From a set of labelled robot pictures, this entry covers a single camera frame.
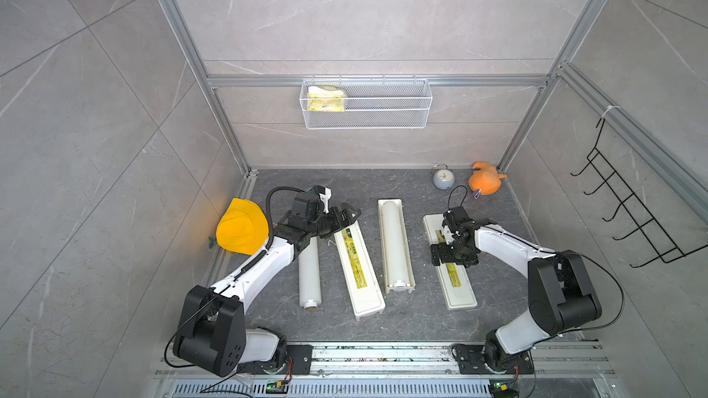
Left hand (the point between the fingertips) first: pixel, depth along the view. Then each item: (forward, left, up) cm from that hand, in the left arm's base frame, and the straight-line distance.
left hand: (355, 213), depth 82 cm
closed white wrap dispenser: (-16, -1, -11) cm, 19 cm away
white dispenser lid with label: (-15, -31, -17) cm, 38 cm away
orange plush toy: (+23, -52, -13) cm, 58 cm away
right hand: (-8, -31, -18) cm, 36 cm away
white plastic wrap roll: (-13, +15, -14) cm, 24 cm away
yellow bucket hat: (+8, +42, -19) cm, 47 cm away
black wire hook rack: (-19, -69, +12) cm, 72 cm away
